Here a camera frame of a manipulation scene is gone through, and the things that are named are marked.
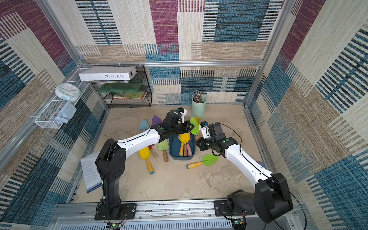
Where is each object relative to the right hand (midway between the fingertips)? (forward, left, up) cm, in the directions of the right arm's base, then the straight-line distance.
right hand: (198, 140), depth 84 cm
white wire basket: (0, +72, +21) cm, 75 cm away
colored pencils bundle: (+35, -2, +3) cm, 35 cm away
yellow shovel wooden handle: (0, +8, -11) cm, 13 cm away
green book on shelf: (+35, +51, +12) cm, 63 cm away
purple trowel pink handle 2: (0, +5, -11) cm, 12 cm away
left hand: (+8, +2, +4) cm, 9 cm away
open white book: (-15, +63, -13) cm, 66 cm away
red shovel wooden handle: (0, +28, -12) cm, 31 cm away
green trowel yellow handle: (-6, -7, -14) cm, 17 cm away
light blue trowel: (+21, +38, -12) cm, 45 cm away
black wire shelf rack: (+37, +36, +19) cm, 55 cm away
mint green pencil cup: (+30, -2, -5) cm, 31 cm away
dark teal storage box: (+3, +15, -12) cm, 20 cm away
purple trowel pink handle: (+26, +30, -12) cm, 42 cm away
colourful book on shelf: (+32, +46, +7) cm, 56 cm away
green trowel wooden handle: (+4, +22, -12) cm, 26 cm away
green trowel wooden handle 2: (+6, +1, +3) cm, 6 cm away
